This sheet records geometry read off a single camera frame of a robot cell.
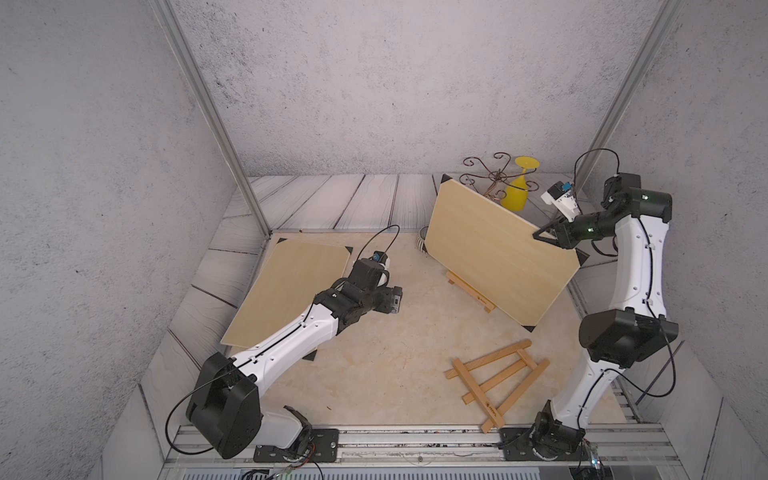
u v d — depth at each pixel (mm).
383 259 729
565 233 659
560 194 662
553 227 696
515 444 722
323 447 729
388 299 726
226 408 405
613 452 723
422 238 1084
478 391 787
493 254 803
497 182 937
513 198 1003
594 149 964
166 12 699
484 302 939
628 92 827
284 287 1053
